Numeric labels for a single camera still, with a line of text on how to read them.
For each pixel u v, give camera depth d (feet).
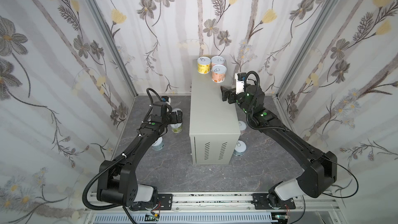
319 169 1.33
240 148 2.83
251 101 1.80
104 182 1.36
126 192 1.34
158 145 2.92
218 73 2.52
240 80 2.03
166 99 2.45
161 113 2.11
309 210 2.36
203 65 2.64
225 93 2.17
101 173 1.30
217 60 2.70
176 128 3.14
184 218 2.30
